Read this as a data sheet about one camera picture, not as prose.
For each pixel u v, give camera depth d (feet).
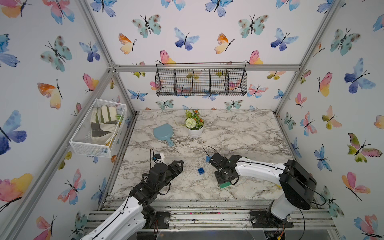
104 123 2.52
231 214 2.52
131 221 1.90
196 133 3.34
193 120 3.03
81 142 1.91
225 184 2.65
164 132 3.57
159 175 1.91
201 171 2.92
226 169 2.00
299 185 1.44
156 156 2.38
